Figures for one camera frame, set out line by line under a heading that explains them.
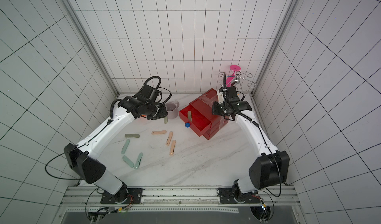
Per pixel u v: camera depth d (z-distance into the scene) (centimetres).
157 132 97
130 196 72
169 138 93
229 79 109
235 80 88
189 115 87
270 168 41
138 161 84
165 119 76
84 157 40
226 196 72
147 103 57
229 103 60
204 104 85
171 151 88
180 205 71
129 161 85
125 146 90
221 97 74
